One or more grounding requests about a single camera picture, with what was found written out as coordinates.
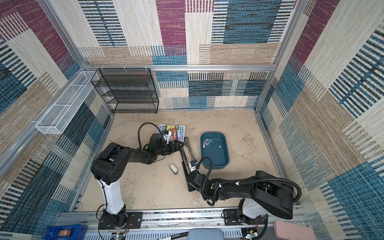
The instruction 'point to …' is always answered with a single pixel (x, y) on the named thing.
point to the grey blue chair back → (205, 234)
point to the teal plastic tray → (214, 145)
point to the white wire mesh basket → (57, 117)
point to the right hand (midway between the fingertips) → (189, 180)
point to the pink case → (285, 231)
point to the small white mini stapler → (173, 168)
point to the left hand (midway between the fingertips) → (182, 145)
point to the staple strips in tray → (206, 142)
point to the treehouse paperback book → (178, 132)
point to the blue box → (77, 232)
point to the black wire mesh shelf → (127, 90)
